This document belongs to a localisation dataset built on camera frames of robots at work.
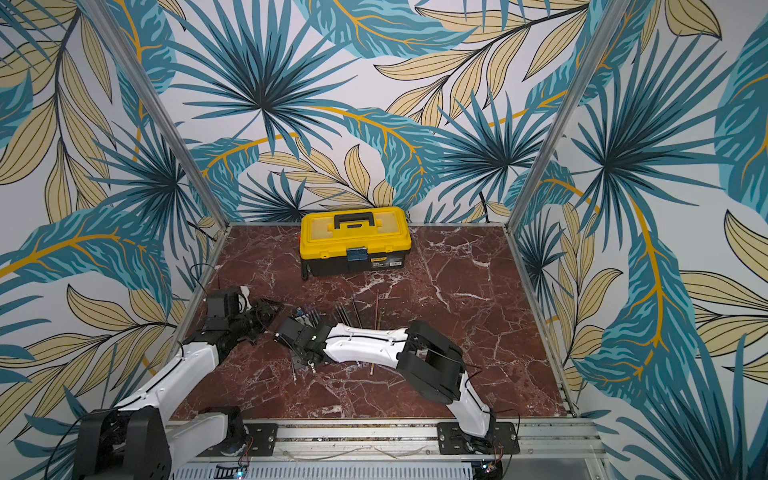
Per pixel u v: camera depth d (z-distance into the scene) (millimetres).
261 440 737
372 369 847
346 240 950
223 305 653
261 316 764
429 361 497
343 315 949
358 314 949
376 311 953
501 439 728
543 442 748
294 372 837
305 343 626
